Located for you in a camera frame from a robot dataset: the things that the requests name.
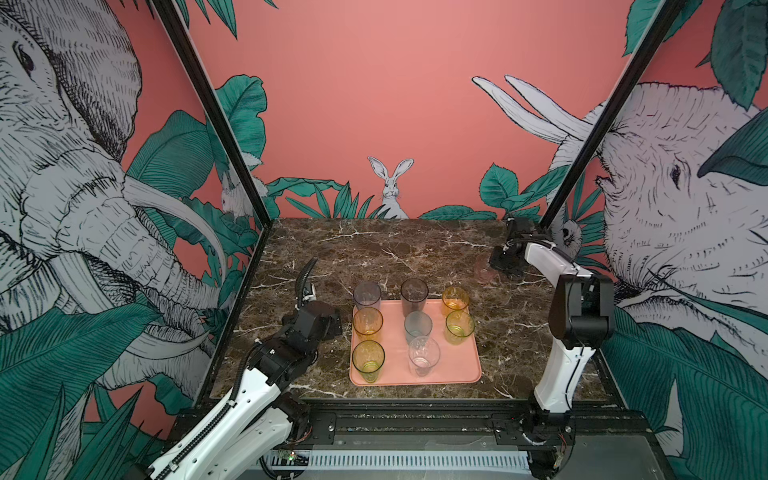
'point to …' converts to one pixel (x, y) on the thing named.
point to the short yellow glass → (454, 299)
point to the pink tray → (457, 364)
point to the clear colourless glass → (423, 355)
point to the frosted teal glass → (417, 324)
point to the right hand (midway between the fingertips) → (492, 258)
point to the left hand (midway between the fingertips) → (320, 309)
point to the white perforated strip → (420, 460)
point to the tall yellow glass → (367, 323)
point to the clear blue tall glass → (367, 294)
